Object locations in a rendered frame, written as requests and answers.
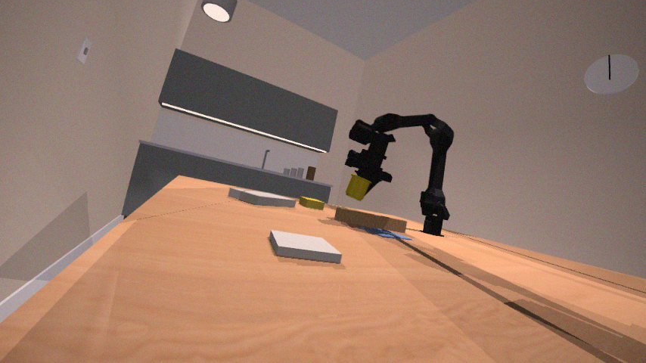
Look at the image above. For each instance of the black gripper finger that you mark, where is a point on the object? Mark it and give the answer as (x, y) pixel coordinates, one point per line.
(374, 182)
(364, 175)

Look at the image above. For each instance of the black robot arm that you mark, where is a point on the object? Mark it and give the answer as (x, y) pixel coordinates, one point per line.
(433, 199)

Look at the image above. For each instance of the brown rectangular bar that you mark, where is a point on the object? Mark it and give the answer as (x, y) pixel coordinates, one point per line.
(370, 220)

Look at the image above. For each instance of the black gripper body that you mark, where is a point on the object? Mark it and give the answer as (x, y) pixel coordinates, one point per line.
(371, 165)

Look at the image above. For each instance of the yellow flat disc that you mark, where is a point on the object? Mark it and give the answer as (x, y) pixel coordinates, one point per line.
(311, 203)

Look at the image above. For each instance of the yellow cup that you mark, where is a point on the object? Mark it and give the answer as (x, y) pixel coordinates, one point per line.
(357, 187)

